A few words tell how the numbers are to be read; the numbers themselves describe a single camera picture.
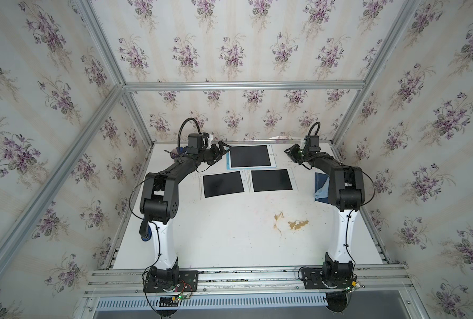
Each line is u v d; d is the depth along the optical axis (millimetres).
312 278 733
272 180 1114
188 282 728
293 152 976
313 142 860
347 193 595
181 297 698
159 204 542
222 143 882
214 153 870
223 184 1119
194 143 782
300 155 860
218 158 875
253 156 1234
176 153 815
